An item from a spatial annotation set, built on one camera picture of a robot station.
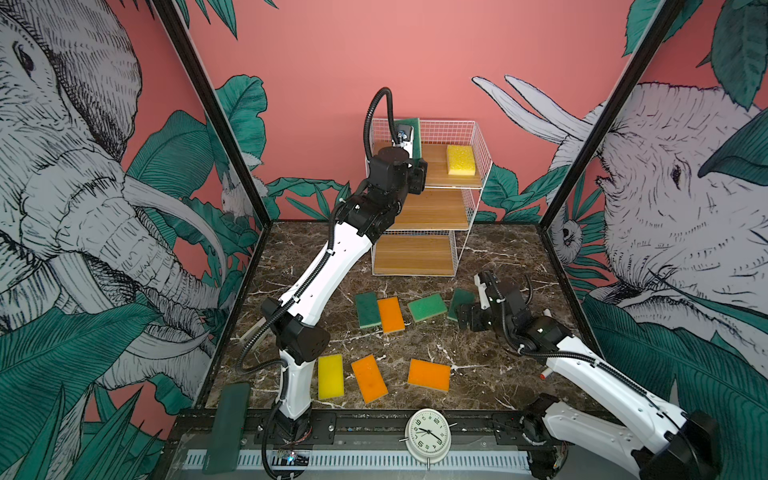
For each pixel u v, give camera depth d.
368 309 0.95
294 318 0.46
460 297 0.98
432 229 0.86
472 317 0.70
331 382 0.81
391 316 0.93
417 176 0.62
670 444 0.39
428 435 0.70
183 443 0.72
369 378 0.82
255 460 0.70
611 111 0.87
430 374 0.82
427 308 0.96
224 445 0.72
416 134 0.65
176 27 0.71
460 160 0.78
